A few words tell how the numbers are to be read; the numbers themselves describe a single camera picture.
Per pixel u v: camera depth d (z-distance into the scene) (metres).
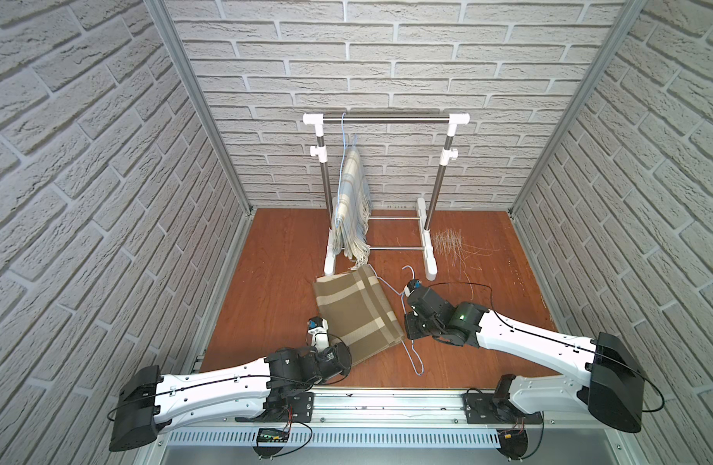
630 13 0.69
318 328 0.71
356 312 0.88
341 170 0.86
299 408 0.73
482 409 0.74
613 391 0.39
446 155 0.80
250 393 0.51
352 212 0.86
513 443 0.71
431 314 0.60
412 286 0.74
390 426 0.71
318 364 0.59
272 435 0.72
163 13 0.70
